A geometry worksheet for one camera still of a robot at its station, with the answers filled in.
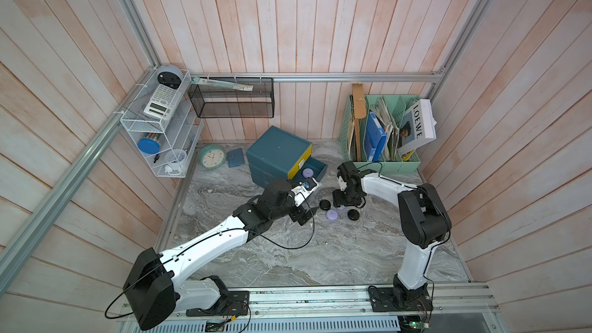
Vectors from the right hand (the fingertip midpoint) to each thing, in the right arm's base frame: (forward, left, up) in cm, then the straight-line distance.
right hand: (340, 201), depth 98 cm
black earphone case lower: (-7, -5, +1) cm, 8 cm away
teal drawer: (+9, +9, +12) cm, 18 cm away
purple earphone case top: (+7, +14, +10) cm, 19 cm away
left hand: (-11, +15, +20) cm, 27 cm away
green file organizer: (+36, -24, +21) cm, 49 cm away
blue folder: (+21, -15, +19) cm, 32 cm away
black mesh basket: (+38, +60, +24) cm, 75 cm away
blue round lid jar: (+1, +69, +33) cm, 76 cm away
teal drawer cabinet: (+6, +28, +23) cm, 36 cm away
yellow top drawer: (+8, +15, +20) cm, 27 cm away
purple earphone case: (-7, +4, +1) cm, 8 cm away
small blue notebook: (+22, +50, +3) cm, 54 cm away
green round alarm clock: (+17, +58, +9) cm, 61 cm away
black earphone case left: (-1, +7, -1) cm, 7 cm away
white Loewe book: (+20, -30, +25) cm, 44 cm away
